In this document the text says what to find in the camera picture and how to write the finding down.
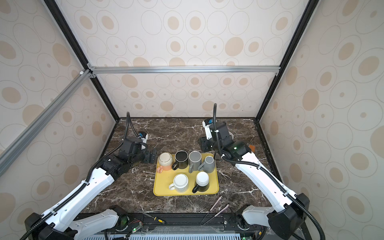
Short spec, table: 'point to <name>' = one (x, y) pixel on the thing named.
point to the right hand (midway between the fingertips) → (202, 139)
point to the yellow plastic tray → (162, 181)
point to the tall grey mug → (195, 158)
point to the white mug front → (180, 183)
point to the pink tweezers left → (205, 216)
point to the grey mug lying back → (208, 166)
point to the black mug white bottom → (202, 182)
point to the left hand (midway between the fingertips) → (153, 149)
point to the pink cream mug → (165, 160)
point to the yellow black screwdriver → (155, 218)
